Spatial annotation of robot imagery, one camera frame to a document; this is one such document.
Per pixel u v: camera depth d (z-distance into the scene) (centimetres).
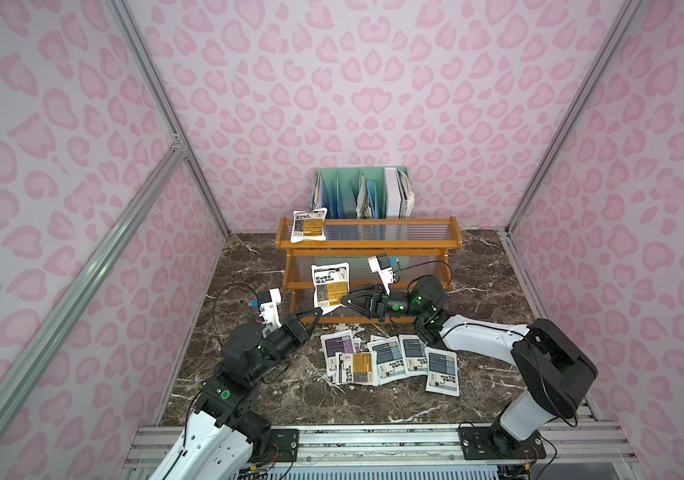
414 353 87
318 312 68
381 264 66
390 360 85
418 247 113
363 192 98
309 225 79
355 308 68
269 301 63
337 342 88
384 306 64
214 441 47
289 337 61
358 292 71
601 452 73
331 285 69
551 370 45
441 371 84
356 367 83
